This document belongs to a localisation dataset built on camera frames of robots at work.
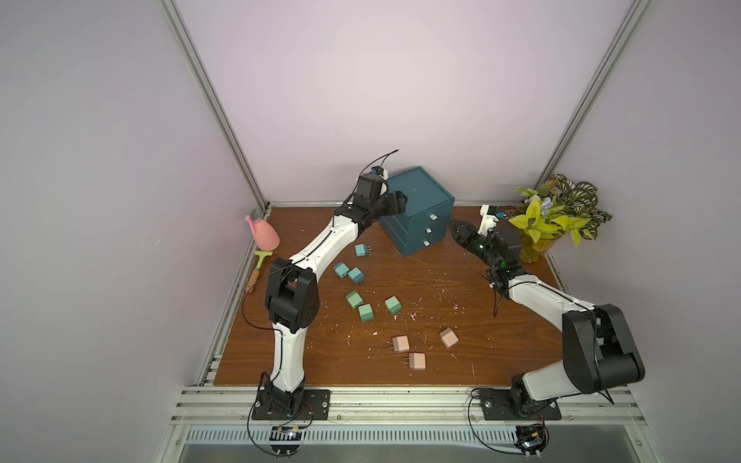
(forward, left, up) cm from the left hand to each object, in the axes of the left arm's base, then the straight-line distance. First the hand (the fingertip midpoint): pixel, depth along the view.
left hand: (403, 197), depth 88 cm
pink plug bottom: (-43, -3, -22) cm, 48 cm away
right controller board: (-59, -31, -26) cm, 72 cm away
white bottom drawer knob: (-2, -10, -21) cm, 24 cm away
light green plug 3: (-26, +3, -23) cm, 35 cm away
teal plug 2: (-13, +21, -23) cm, 33 cm away
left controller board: (-59, +31, -27) cm, 72 cm away
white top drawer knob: (-2, -10, -6) cm, 12 cm away
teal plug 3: (-15, +16, -23) cm, 32 cm away
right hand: (-9, -14, 0) cm, 17 cm away
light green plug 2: (-28, +12, -23) cm, 38 cm away
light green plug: (-24, +16, -23) cm, 37 cm away
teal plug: (-4, +14, -23) cm, 27 cm away
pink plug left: (-38, +1, -23) cm, 44 cm away
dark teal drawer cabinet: (-3, -8, -6) cm, 11 cm away
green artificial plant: (-3, -47, 0) cm, 48 cm away
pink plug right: (-35, -13, -23) cm, 44 cm away
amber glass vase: (-6, -46, -20) cm, 50 cm away
